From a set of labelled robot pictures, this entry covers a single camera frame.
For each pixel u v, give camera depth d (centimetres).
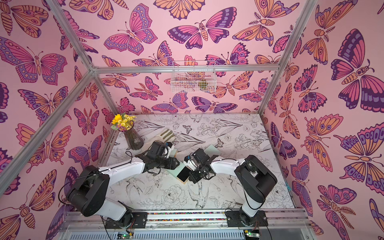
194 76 95
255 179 46
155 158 70
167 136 106
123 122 83
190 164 81
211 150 97
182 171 88
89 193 44
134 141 95
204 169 67
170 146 83
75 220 76
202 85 94
